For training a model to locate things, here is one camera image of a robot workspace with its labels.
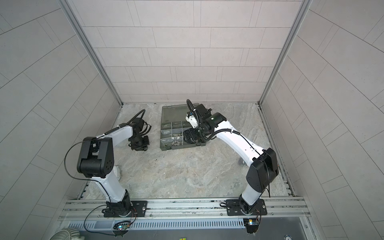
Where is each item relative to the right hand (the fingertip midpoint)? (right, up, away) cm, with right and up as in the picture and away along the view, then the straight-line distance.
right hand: (190, 136), depth 78 cm
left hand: (-27, -7, +16) cm, 32 cm away
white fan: (-48, -36, -20) cm, 63 cm away
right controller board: (+29, -39, -10) cm, 50 cm away
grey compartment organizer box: (-13, +5, +22) cm, 26 cm away
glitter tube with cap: (+28, -15, +4) cm, 33 cm away
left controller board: (-30, -38, -14) cm, 50 cm away
